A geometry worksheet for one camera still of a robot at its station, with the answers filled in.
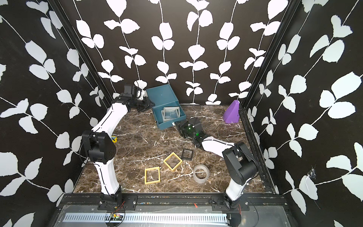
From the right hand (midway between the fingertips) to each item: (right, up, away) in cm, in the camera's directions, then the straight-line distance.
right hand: (172, 122), depth 86 cm
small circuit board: (-28, -47, -16) cm, 57 cm away
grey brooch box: (-7, +5, +6) cm, 10 cm away
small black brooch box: (+9, -22, +7) cm, 25 cm away
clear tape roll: (+18, -27, -1) cm, 33 cm away
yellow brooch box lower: (-11, -34, -6) cm, 37 cm away
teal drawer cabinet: (-9, +19, +12) cm, 24 cm away
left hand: (-12, +13, +5) cm, 18 cm away
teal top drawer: (-10, +4, +7) cm, 13 cm away
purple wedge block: (+42, +6, +18) cm, 46 cm away
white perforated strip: (-11, -48, -16) cm, 52 cm away
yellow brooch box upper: (-1, -22, +5) cm, 22 cm away
